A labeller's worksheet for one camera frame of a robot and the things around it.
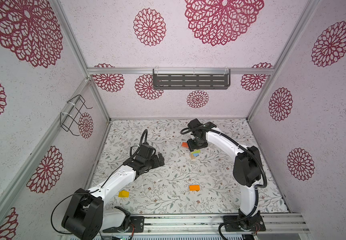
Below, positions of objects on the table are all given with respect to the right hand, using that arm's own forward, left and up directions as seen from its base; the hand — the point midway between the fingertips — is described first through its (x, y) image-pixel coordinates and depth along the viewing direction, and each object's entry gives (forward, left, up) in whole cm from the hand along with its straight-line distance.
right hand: (194, 145), depth 92 cm
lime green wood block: (-7, -1, +2) cm, 7 cm away
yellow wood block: (-28, +40, -9) cm, 49 cm away
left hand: (-12, +22, -2) cm, 25 cm away
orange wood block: (-22, 0, -11) cm, 25 cm away
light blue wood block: (-4, -1, -4) cm, 6 cm away
